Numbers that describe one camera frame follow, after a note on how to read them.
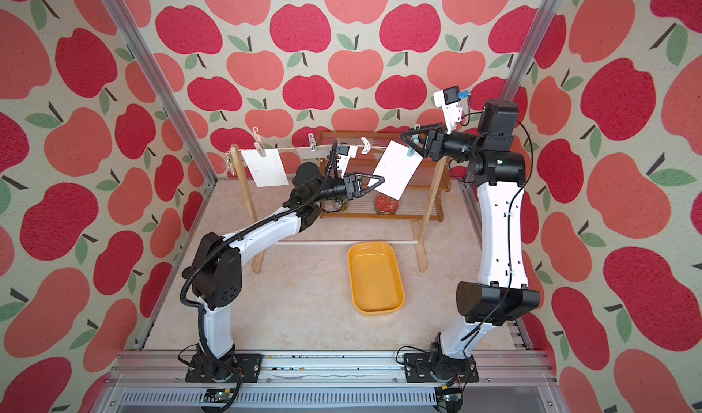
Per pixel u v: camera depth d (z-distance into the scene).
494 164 0.47
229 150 0.66
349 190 0.66
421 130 0.56
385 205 1.07
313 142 0.66
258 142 0.64
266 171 0.73
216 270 0.50
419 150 0.59
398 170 0.68
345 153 0.68
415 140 0.61
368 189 0.70
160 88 0.90
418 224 1.05
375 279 0.90
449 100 0.53
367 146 0.66
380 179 0.70
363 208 1.11
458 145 0.55
